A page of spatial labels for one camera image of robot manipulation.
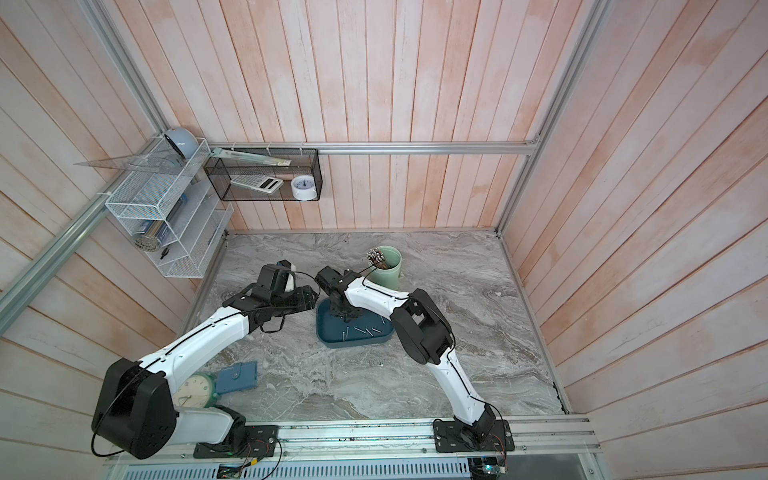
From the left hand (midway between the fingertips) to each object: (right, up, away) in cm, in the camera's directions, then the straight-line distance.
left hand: (308, 301), depth 87 cm
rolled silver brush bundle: (-38, +20, -10) cm, 44 cm away
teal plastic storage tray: (+7, -10, +4) cm, 13 cm away
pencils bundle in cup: (+20, +13, +4) cm, 24 cm away
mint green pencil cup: (+23, +9, +4) cm, 26 cm away
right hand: (+9, -5, +11) cm, 15 cm away
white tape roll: (-4, +36, +9) cm, 37 cm away
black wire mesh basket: (-33, +42, +12) cm, 55 cm away
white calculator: (-19, +38, +11) cm, 44 cm away
